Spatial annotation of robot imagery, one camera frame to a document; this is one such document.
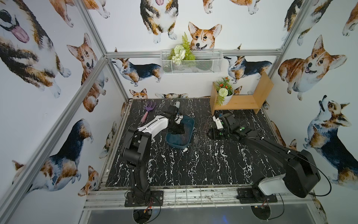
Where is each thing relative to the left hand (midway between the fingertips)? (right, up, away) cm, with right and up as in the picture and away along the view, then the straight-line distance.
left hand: (182, 128), depth 94 cm
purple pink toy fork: (-29, +13, +23) cm, 39 cm away
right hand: (+19, 0, -9) cm, 21 cm away
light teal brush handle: (-5, +17, +23) cm, 29 cm away
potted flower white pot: (+29, +25, +1) cm, 38 cm away
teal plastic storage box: (0, -9, +1) cm, 9 cm away
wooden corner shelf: (+48, +18, +16) cm, 54 cm away
